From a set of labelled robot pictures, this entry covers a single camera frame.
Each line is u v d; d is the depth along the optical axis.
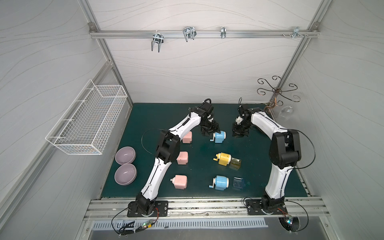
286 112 0.87
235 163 0.90
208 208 0.75
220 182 0.75
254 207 0.73
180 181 0.75
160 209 0.73
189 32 0.76
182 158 0.84
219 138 0.93
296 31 0.77
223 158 0.84
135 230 0.66
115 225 0.70
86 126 0.69
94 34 0.77
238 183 0.82
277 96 0.82
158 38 0.78
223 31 0.72
